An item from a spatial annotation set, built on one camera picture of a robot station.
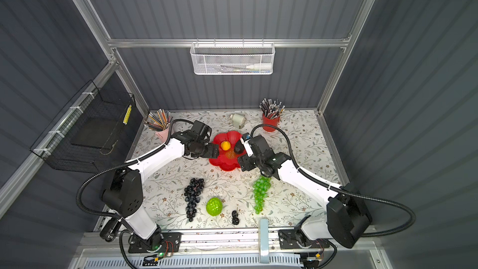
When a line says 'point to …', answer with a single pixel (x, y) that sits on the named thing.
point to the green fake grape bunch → (261, 187)
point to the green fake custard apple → (214, 206)
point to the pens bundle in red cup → (272, 109)
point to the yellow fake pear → (225, 145)
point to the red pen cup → (268, 121)
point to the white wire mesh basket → (232, 60)
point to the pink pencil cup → (162, 134)
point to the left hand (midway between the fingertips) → (212, 152)
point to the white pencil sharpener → (237, 120)
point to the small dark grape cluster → (235, 220)
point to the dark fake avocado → (238, 147)
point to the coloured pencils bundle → (159, 121)
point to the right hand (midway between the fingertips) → (247, 157)
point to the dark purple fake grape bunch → (192, 193)
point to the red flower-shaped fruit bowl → (228, 160)
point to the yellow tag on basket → (127, 114)
